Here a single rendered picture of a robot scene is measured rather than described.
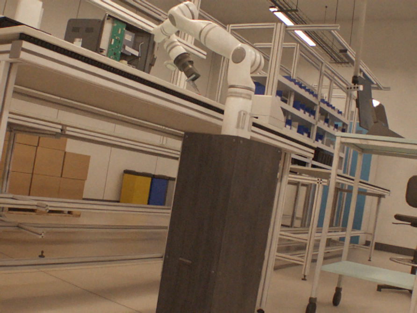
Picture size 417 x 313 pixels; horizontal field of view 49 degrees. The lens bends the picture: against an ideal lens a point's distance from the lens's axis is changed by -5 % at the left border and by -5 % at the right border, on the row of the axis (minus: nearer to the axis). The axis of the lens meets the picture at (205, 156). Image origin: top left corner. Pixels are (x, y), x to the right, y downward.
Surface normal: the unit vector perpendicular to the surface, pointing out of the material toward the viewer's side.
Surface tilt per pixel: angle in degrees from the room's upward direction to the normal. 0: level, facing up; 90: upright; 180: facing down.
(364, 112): 79
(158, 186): 90
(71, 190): 90
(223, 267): 90
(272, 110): 90
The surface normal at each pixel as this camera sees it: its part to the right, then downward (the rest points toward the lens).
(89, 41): -0.30, -0.09
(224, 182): -0.67, -0.14
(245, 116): 0.72, 0.09
